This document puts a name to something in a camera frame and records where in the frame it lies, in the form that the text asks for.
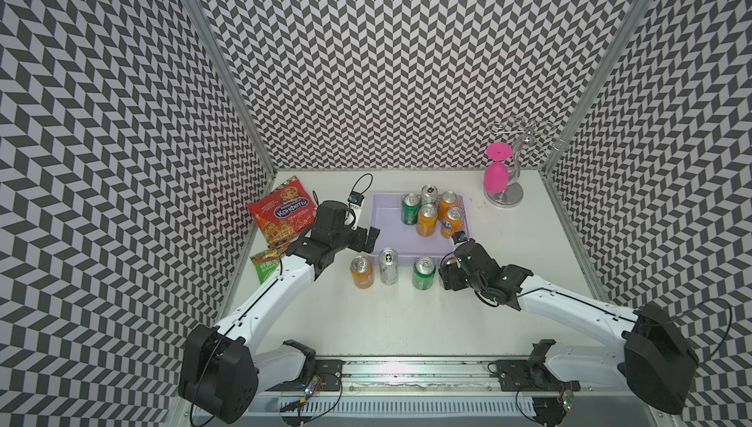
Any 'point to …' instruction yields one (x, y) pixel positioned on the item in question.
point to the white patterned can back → (429, 194)
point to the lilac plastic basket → (386, 214)
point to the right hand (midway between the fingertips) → (453, 272)
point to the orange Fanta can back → (447, 199)
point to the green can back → (410, 206)
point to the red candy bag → (284, 212)
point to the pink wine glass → (495, 172)
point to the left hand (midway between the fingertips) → (362, 227)
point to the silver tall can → (389, 265)
